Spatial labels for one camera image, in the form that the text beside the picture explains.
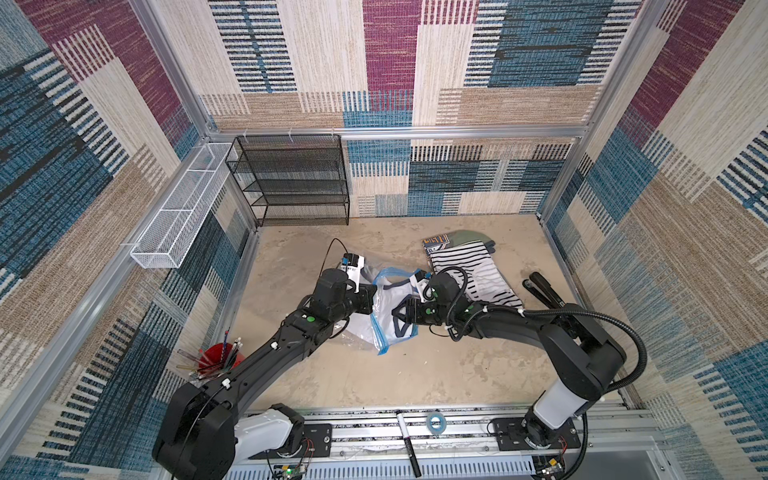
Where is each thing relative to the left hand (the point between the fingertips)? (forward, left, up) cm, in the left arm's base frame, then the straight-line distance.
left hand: (378, 287), depth 81 cm
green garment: (+30, -28, -14) cm, 44 cm away
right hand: (-3, -6, -11) cm, 13 cm away
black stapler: (+8, -51, -13) cm, 53 cm away
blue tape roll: (-29, -16, -18) cm, 38 cm away
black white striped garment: (+10, -33, -13) cm, 37 cm away
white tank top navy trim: (-8, 0, -6) cm, 10 cm away
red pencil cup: (-16, +41, -7) cm, 45 cm away
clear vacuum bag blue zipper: (+5, -2, -1) cm, 5 cm away
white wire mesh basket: (+6, +49, +16) cm, 52 cm away
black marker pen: (-34, -7, -18) cm, 39 cm away
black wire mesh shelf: (+45, +31, +2) cm, 55 cm away
